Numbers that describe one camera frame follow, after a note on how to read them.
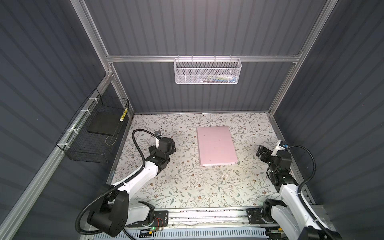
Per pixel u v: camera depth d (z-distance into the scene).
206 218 0.75
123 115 0.81
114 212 0.42
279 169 0.63
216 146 0.99
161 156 0.66
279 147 0.73
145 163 0.57
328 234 0.39
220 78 0.92
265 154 0.75
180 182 0.86
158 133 0.74
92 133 0.73
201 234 0.77
